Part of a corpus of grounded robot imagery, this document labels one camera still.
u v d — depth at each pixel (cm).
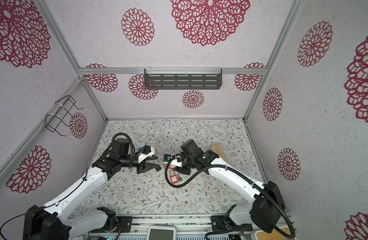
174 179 89
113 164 57
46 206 41
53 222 38
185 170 68
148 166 66
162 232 68
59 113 76
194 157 58
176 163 66
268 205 40
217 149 99
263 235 66
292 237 36
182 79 94
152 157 73
